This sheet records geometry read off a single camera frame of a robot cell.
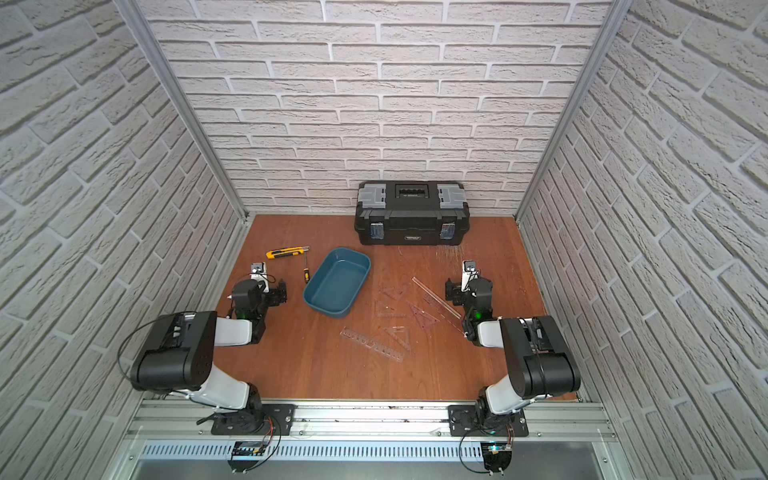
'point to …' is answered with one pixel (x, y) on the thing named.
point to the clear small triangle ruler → (400, 334)
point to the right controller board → (496, 456)
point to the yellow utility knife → (286, 252)
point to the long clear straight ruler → (445, 305)
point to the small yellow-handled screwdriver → (306, 269)
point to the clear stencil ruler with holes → (373, 344)
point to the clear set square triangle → (382, 310)
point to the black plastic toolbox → (411, 213)
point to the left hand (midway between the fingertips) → (268, 275)
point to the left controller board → (245, 455)
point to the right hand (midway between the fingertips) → (469, 277)
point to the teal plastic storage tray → (337, 286)
